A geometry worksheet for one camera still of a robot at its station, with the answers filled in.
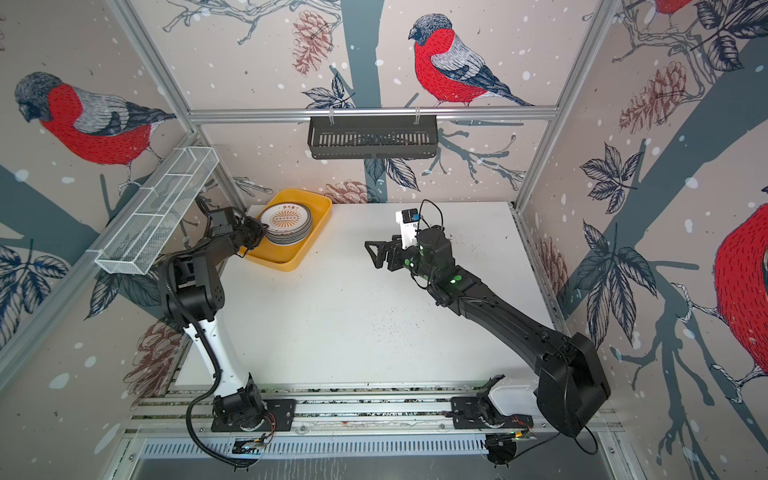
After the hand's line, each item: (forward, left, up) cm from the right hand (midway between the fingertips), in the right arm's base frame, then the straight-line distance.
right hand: (376, 244), depth 75 cm
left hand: (+21, +42, -14) cm, 49 cm away
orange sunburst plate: (+28, +39, -19) cm, 51 cm away
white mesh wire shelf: (-4, +59, +6) cm, 59 cm away
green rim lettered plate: (+18, +37, -23) cm, 47 cm away
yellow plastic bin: (+11, +33, -22) cm, 41 cm away
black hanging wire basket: (+48, +6, +1) cm, 49 cm away
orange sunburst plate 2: (+20, +36, -22) cm, 47 cm away
